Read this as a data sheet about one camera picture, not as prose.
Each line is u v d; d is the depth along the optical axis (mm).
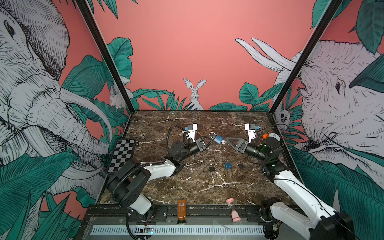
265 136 1037
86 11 704
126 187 439
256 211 773
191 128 700
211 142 709
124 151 932
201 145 669
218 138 713
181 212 715
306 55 859
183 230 701
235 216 727
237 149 647
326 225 398
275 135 982
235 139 634
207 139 721
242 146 636
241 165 927
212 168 904
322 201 446
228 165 904
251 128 661
